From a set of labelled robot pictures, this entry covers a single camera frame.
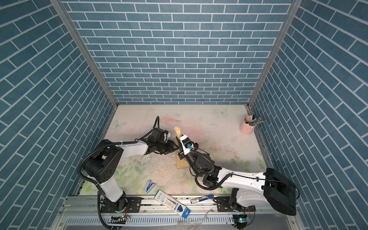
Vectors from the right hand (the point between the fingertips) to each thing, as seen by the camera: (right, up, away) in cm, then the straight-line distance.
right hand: (182, 136), depth 69 cm
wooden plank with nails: (-2, -19, +16) cm, 24 cm away
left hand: (-3, -12, +22) cm, 25 cm away
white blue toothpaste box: (-1, -37, +3) cm, 37 cm away
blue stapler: (-19, -29, +10) cm, 36 cm away
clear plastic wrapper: (+6, -43, 0) cm, 43 cm away
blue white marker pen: (+10, -34, +6) cm, 36 cm away
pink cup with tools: (+43, +4, +27) cm, 51 cm away
